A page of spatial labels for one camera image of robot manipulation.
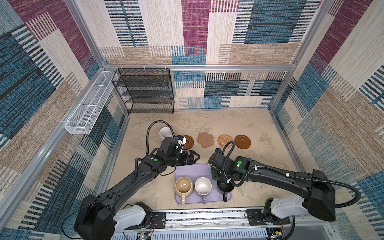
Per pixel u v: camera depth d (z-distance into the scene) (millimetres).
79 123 910
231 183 557
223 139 1026
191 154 700
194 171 893
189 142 1015
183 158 686
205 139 1054
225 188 849
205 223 732
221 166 593
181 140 733
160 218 740
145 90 1112
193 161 684
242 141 1021
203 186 828
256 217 744
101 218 381
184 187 827
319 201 388
